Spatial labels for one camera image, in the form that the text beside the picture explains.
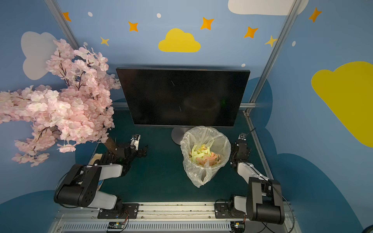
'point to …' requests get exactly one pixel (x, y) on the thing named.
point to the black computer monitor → (184, 97)
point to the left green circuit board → (115, 225)
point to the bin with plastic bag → (218, 143)
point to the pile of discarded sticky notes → (202, 153)
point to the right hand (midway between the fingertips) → (240, 143)
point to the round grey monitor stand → (178, 133)
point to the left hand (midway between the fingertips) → (139, 141)
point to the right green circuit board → (237, 225)
